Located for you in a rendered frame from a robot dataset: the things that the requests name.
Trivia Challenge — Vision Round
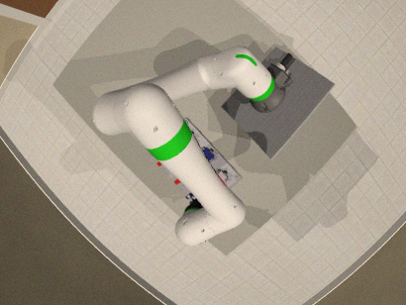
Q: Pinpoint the blue metal block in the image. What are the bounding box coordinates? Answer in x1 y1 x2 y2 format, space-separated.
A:
203 148 214 160

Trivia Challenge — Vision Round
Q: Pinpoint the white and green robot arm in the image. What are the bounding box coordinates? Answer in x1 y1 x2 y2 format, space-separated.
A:
92 47 293 246

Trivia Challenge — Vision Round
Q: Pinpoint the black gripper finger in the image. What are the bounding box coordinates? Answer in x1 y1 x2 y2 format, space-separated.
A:
186 193 195 202

